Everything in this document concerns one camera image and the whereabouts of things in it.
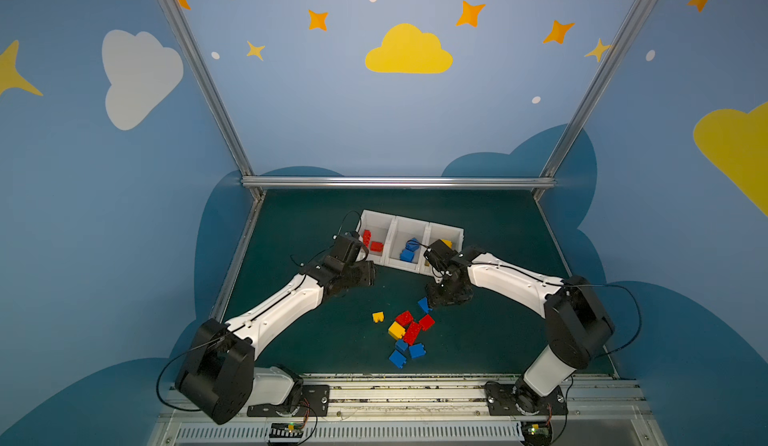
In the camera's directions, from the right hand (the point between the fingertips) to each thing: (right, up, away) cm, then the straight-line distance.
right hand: (440, 299), depth 88 cm
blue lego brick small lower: (-12, -11, -6) cm, 17 cm away
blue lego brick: (-9, +12, +14) cm, 20 cm away
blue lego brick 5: (-7, -13, -6) cm, 16 cm away
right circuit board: (+21, -30, -14) cm, 39 cm away
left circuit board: (-41, -29, -14) cm, 53 cm away
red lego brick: (-23, +18, +18) cm, 34 cm away
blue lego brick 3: (-5, -2, 0) cm, 5 cm away
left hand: (-21, +10, -2) cm, 23 cm away
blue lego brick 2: (-7, +15, +17) cm, 24 cm away
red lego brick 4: (-4, -6, -1) cm, 8 cm away
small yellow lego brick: (-19, -5, +1) cm, 19 cm away
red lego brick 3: (-11, -6, 0) cm, 12 cm away
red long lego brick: (-9, -9, -3) cm, 13 cm away
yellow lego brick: (+6, +16, +16) cm, 23 cm away
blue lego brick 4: (-13, -14, -7) cm, 21 cm away
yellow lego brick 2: (-13, -8, -4) cm, 16 cm away
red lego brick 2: (-20, +15, +16) cm, 29 cm away
